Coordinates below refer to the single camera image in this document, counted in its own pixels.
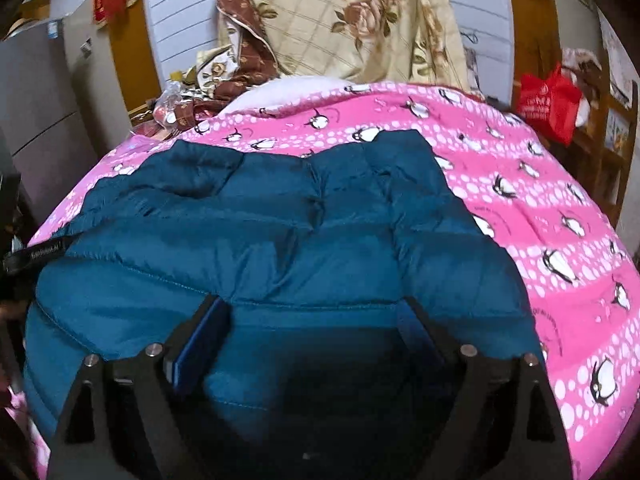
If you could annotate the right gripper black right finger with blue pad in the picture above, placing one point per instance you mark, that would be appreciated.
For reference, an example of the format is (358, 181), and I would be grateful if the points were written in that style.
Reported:
(503, 421)

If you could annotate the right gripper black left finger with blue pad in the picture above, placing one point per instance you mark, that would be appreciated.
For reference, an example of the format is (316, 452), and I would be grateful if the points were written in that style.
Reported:
(135, 418)

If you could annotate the teal down jacket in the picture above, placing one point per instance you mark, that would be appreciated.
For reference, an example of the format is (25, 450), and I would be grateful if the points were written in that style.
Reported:
(313, 255)

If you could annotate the grey refrigerator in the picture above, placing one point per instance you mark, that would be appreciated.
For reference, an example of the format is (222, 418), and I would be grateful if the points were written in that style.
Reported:
(41, 124)

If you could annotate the pink penguin quilt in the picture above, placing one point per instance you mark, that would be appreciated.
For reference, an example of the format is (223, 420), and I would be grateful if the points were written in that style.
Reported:
(582, 287)

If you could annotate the wooden shelf rack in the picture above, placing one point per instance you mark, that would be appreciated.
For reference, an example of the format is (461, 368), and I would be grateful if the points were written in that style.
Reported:
(601, 152)

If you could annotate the white pillow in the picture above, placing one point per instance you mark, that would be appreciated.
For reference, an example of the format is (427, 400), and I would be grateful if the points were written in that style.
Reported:
(281, 91)

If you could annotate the brown floral cloth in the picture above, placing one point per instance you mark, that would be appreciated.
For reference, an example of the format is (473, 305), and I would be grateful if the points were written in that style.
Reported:
(240, 58)

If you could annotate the red shopping bag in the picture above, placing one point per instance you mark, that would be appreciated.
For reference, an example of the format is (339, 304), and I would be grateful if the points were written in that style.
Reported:
(550, 106)

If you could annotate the beige floral bedsheet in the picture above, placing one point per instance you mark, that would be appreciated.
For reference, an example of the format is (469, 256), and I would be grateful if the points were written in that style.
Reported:
(366, 40)

